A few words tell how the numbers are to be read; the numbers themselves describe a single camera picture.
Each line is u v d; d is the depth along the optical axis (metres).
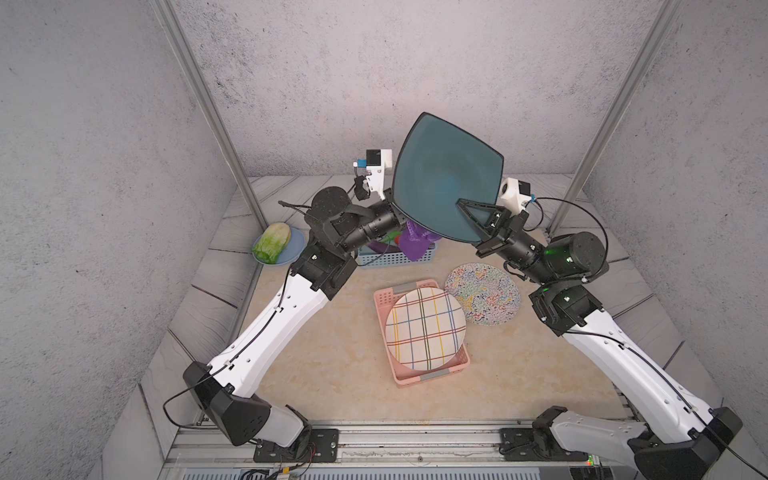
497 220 0.48
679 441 0.38
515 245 0.48
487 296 1.01
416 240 0.48
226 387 0.39
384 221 0.49
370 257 1.05
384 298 0.96
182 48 0.74
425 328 0.89
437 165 0.50
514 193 0.51
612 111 0.88
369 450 0.73
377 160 0.51
